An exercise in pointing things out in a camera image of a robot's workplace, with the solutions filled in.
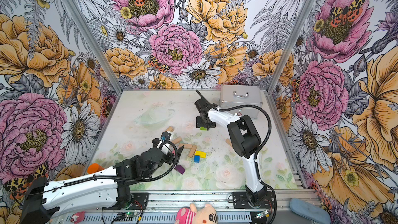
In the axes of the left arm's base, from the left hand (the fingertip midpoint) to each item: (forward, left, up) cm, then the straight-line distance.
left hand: (173, 145), depth 76 cm
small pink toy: (-26, +39, -12) cm, 49 cm away
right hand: (+18, -16, -14) cm, 27 cm away
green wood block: (+14, -15, -8) cm, 22 cm away
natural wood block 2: (+18, +6, -15) cm, 24 cm away
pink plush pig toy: (-27, -15, -8) cm, 32 cm away
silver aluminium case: (+33, -34, 0) cm, 47 cm away
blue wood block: (-1, -11, -16) cm, 19 cm away
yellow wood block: (+2, -14, -16) cm, 21 cm away
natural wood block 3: (+4, -8, -15) cm, 17 cm away
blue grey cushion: (-26, -62, -12) cm, 68 cm away
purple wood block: (-6, -2, -15) cm, 16 cm away
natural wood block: (+10, -30, -16) cm, 35 cm away
